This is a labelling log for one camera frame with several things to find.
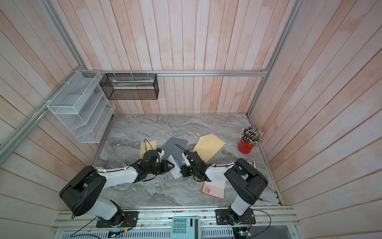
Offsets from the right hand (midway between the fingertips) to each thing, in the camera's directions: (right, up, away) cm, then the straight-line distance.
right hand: (180, 169), depth 91 cm
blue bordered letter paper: (-2, +1, -6) cm, 6 cm away
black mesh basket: (-37, +56, +13) cm, 68 cm away
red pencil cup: (+41, +14, +2) cm, 43 cm away
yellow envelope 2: (+19, +13, +11) cm, 25 cm away
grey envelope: (-8, +12, +10) cm, 17 cm away
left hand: (-4, +1, -3) cm, 5 cm away
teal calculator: (+4, -22, -21) cm, 31 cm away
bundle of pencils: (+42, +21, -5) cm, 47 cm away
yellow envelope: (-22, +13, +7) cm, 27 cm away
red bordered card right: (+20, -9, -7) cm, 23 cm away
